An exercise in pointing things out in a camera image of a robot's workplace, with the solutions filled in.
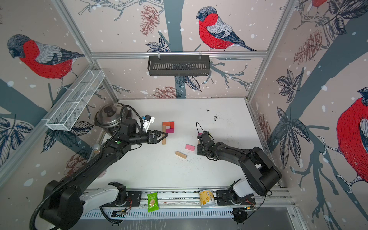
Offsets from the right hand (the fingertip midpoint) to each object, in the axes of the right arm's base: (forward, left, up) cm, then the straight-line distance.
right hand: (200, 147), depth 93 cm
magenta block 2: (+7, +1, +6) cm, 9 cm away
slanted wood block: (-6, +12, 0) cm, 13 cm away
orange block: (+17, +27, +2) cm, 32 cm away
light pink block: (0, +7, 0) cm, 7 cm away
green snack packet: (-33, +25, +1) cm, 41 cm away
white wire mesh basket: (-1, +71, +31) cm, 77 cm away
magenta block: (+12, +22, +1) cm, 25 cm away
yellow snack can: (-30, -2, +7) cm, 31 cm away
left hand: (-3, +20, +21) cm, 29 cm away
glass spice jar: (-8, +62, +11) cm, 63 cm away
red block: (+17, +21, +1) cm, 27 cm away
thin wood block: (+13, +27, +1) cm, 30 cm away
